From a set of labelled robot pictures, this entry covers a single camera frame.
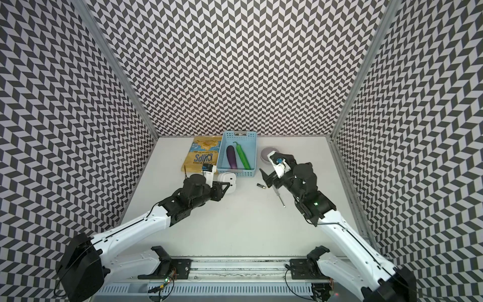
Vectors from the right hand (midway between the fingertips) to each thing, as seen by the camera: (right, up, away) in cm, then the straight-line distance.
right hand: (271, 164), depth 73 cm
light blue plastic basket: (-16, +4, +38) cm, 41 cm away
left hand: (-19, -10, +7) cm, 23 cm away
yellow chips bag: (-36, +6, +35) cm, 51 cm away
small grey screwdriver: (+5, -16, +21) cm, 27 cm away
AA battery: (-3, -13, +25) cm, 29 cm away
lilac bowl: (-1, +3, +29) cm, 29 cm away
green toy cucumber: (-13, +3, +35) cm, 37 cm away
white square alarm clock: (-17, -6, +7) cm, 20 cm away
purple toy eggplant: (-19, +2, +32) cm, 37 cm away
